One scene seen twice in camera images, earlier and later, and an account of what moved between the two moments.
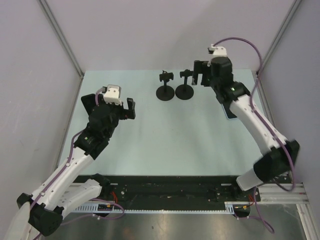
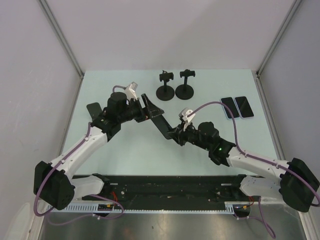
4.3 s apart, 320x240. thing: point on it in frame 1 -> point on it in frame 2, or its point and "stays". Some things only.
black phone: x=89 y=102 -> x=162 y=124
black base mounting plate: x=175 y=188 stays
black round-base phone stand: x=184 y=92 stays
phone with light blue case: x=228 y=113 stays
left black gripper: x=125 y=113 -> x=150 y=110
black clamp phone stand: x=165 y=92 stays
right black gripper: x=201 y=67 -> x=178 y=135
